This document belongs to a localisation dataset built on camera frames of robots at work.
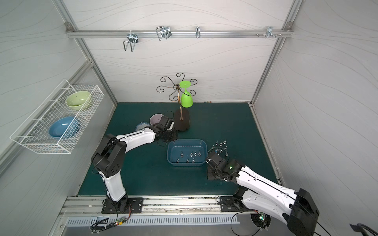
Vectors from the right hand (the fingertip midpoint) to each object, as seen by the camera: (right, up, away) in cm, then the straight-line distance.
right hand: (210, 171), depth 80 cm
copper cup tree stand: (-18, +30, +28) cm, 45 cm away
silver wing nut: (+6, +9, +14) cm, 17 cm away
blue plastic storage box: (-13, +7, +12) cm, 19 cm away
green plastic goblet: (-13, +42, +13) cm, 46 cm away
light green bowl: (-70, +39, -5) cm, 80 cm away
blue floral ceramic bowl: (-46, +24, +22) cm, 56 cm away
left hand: (-18, +17, +14) cm, 29 cm away
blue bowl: (-68, +26, -14) cm, 74 cm away
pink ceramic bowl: (-36, +29, +25) cm, 53 cm away
